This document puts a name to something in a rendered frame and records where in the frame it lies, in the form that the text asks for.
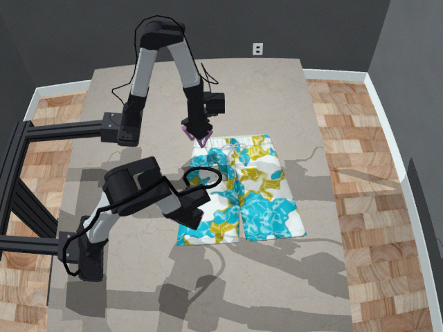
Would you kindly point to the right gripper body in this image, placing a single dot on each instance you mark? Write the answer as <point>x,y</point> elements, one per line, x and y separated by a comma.
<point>191,220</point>

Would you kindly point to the white shorts with blue and yellow pattern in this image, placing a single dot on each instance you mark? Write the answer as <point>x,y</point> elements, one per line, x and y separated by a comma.
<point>252,181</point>

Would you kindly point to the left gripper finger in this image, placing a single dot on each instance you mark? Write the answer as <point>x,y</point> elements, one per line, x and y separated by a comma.
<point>205,141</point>
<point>190,137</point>

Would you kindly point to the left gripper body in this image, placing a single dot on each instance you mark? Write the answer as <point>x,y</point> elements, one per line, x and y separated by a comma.
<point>198,126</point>

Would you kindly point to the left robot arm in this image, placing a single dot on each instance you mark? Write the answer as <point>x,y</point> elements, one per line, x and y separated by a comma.
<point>152,39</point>

